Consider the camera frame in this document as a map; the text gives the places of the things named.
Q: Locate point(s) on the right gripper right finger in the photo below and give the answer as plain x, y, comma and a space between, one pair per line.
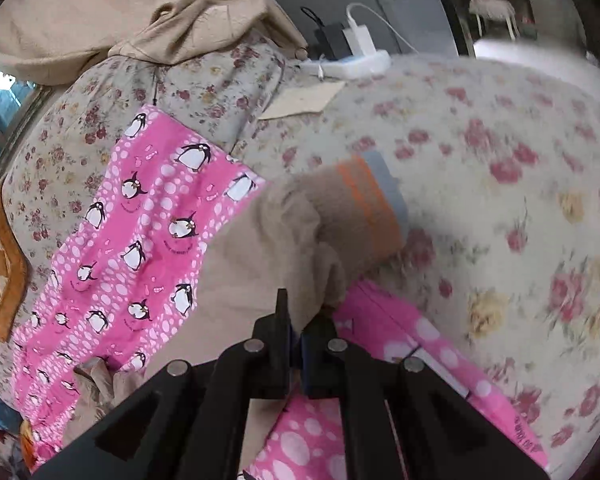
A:
401, 420

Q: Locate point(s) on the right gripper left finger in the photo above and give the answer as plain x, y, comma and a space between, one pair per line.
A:
187, 421

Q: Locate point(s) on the beige jacket with orange stripe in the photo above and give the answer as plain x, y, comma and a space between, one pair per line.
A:
311, 234

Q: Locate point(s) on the pink penguin blanket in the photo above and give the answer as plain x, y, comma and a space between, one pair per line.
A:
125, 282

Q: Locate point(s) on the floral bed quilt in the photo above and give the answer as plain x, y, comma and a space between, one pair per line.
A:
499, 167

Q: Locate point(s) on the beige paper sheet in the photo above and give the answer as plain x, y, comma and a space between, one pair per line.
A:
306, 100

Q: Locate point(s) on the white power strip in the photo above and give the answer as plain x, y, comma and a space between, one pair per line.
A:
350, 68

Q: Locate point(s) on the black charger adapter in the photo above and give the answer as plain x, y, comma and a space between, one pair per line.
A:
332, 45

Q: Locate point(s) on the white charger plug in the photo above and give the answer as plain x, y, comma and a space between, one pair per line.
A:
358, 37

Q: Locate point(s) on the white chair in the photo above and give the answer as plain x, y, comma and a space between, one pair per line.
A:
501, 11

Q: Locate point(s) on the beige curtain fabric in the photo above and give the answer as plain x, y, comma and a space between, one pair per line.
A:
52, 42

